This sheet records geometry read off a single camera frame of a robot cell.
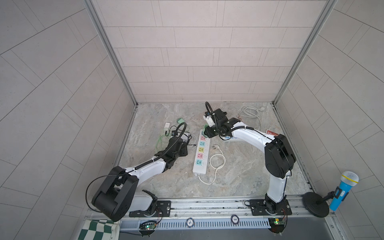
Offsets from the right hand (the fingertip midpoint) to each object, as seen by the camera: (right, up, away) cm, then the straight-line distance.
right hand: (205, 132), depth 90 cm
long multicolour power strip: (-3, -15, -5) cm, 16 cm away
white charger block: (-13, -4, +5) cm, 14 cm away
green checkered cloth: (-47, -39, -26) cm, 66 cm away
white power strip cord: (+7, -17, -3) cm, 19 cm away
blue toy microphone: (+54, -14, -33) cm, 65 cm away
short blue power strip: (+13, -2, -15) cm, 20 cm away
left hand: (-11, -7, -1) cm, 13 cm away
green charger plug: (-17, +6, +15) cm, 23 cm away
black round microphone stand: (+54, -33, -18) cm, 66 cm away
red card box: (+44, -1, +8) cm, 44 cm away
